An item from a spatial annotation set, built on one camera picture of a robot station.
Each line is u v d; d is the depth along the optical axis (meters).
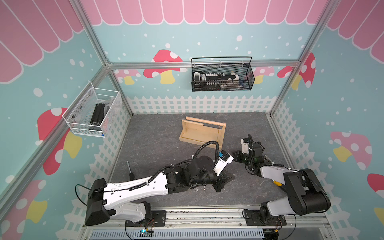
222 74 0.91
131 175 0.89
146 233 0.73
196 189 0.83
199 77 0.89
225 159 0.54
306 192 0.44
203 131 1.09
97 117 0.70
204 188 0.59
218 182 0.54
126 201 0.42
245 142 0.84
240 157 0.83
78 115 0.68
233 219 0.76
